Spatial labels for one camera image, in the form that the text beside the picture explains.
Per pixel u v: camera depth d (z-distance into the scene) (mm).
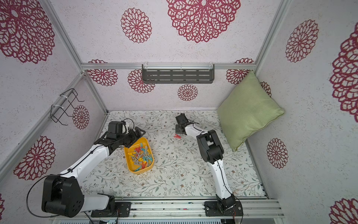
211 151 604
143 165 897
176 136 1042
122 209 741
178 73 977
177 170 877
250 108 818
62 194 414
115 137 649
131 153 924
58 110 731
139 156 919
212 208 731
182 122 869
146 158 906
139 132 771
